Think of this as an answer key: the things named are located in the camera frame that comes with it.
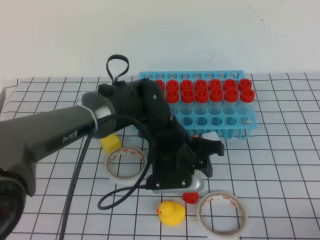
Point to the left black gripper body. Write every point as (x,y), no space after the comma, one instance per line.
(171,159)

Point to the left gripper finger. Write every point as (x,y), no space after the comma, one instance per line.
(204,165)
(205,147)

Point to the red capped clear test tube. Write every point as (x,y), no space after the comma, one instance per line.
(190,197)

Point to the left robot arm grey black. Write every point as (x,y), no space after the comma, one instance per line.
(26,140)

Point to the blue test tube rack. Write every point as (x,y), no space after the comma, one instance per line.
(225,125)

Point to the middle row tube four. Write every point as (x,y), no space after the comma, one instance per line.
(187,101)

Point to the row tube four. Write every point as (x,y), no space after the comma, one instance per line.
(186,84)
(187,101)

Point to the middle row tube five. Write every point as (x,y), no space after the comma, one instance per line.
(201,101)

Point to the row tube five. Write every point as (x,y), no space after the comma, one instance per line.
(201,101)
(201,84)

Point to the middle row tube six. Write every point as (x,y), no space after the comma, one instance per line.
(215,100)

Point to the row tube six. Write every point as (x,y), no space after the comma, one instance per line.
(214,83)
(215,100)

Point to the middle row tube seven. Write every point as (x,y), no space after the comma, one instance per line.
(230,100)

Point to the row tube seven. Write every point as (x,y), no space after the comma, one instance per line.
(229,84)
(230,100)

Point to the middle row tube three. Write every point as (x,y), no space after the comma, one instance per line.
(172,97)

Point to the row tube three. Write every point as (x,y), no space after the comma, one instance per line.
(172,84)
(172,97)

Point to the back row tube five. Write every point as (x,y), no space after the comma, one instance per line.
(201,84)

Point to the back row tube six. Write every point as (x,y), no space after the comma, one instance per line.
(214,83)

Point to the back row tube four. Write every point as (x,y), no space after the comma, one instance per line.
(186,84)

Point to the middle row tube eight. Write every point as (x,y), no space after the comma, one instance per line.
(246,98)

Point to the row tube eight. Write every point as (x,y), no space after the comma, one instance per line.
(246,98)
(244,84)

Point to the back row tube seven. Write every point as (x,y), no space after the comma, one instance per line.
(229,84)

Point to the back row tube three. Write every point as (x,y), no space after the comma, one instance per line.
(172,84)

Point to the back row tube eight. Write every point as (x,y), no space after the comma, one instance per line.
(244,84)

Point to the back row tube two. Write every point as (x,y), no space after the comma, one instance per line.
(161,84)

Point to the white foam cube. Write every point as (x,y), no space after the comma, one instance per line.
(212,136)

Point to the left white tape roll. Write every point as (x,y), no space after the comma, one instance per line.
(125,165)

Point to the yellow rubber duck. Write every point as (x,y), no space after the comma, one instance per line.
(171,213)

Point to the yellow foam cube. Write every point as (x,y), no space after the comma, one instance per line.
(110,143)

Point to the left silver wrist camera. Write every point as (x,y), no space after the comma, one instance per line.
(197,185)

